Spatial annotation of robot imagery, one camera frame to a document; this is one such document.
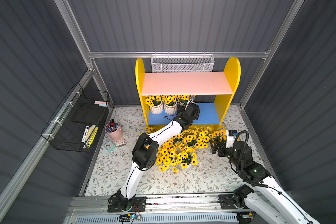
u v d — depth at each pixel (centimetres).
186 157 76
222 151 67
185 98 84
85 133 70
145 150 57
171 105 91
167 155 77
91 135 62
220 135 87
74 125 74
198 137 85
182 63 91
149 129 88
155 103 93
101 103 85
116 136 98
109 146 94
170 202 75
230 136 65
